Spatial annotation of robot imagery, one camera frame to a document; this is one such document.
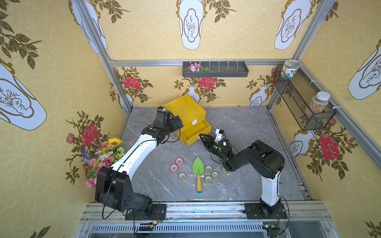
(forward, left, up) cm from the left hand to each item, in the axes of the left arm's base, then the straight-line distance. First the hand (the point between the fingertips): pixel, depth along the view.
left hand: (169, 122), depth 86 cm
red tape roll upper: (-15, -5, -20) cm, 26 cm away
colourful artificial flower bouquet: (-18, +33, -4) cm, 38 cm away
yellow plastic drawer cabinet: (+3, -14, +1) cm, 14 cm away
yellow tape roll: (-25, -7, -19) cm, 32 cm away
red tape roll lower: (-20, -2, -19) cm, 28 cm away
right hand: (-2, -20, -8) cm, 22 cm away
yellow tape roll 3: (-23, -32, -18) cm, 43 cm away
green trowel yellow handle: (-20, -17, -20) cm, 33 cm away
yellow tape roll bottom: (-27, -22, -19) cm, 40 cm away
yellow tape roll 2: (-21, -22, -19) cm, 36 cm away
